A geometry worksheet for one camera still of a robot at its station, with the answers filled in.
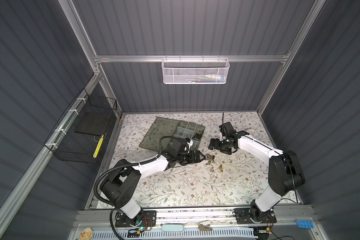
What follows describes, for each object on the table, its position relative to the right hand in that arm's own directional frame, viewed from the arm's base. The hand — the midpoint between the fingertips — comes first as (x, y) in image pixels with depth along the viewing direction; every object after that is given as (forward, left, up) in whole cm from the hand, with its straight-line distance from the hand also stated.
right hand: (216, 149), depth 91 cm
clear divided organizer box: (+24, +36, -7) cm, 44 cm away
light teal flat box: (-40, +25, -4) cm, 47 cm away
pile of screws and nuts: (-4, +3, -6) cm, 8 cm away
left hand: (-8, +10, +3) cm, 13 cm away
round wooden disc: (-43, +65, -5) cm, 78 cm away
